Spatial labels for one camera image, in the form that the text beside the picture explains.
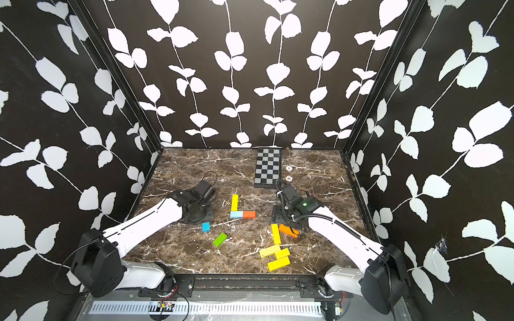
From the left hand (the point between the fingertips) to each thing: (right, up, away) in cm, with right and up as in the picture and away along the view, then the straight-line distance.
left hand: (211, 215), depth 84 cm
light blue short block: (+10, -2, +10) cm, 14 cm away
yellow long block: (+8, +2, +12) cm, 15 cm away
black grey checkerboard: (+25, +20, +24) cm, 40 cm away
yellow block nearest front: (+29, -19, -4) cm, 35 cm away
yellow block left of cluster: (+23, -15, -2) cm, 28 cm away
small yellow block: (+31, -16, -2) cm, 34 cm away
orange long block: (+34, -8, +5) cm, 35 cm away
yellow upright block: (+28, -9, +4) cm, 30 cm away
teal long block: (-1, -3, -6) cm, 6 cm away
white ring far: (+37, +20, +28) cm, 50 cm away
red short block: (+16, -2, +9) cm, 18 cm away
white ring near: (+36, +14, +24) cm, 46 cm away
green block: (+3, -11, +2) cm, 12 cm away
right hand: (+28, 0, -3) cm, 28 cm away
